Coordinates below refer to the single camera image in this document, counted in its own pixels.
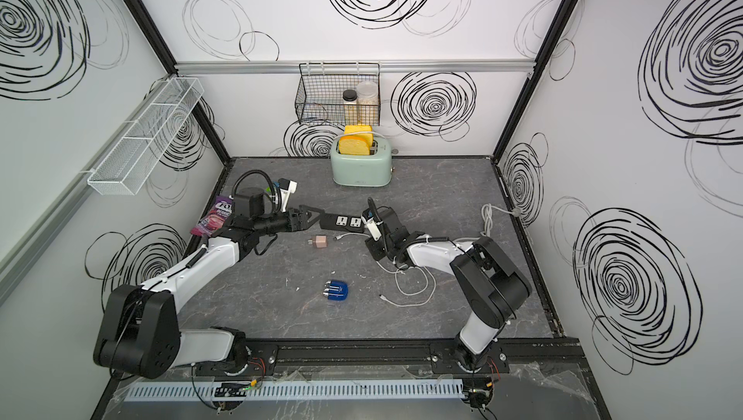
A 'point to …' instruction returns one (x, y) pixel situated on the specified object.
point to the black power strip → (339, 222)
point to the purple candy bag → (215, 217)
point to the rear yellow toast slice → (357, 129)
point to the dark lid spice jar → (350, 110)
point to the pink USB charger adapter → (320, 241)
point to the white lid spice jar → (368, 111)
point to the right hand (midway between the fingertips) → (374, 240)
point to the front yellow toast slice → (353, 145)
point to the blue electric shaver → (336, 290)
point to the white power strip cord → (488, 213)
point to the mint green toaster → (368, 170)
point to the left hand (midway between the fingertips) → (315, 215)
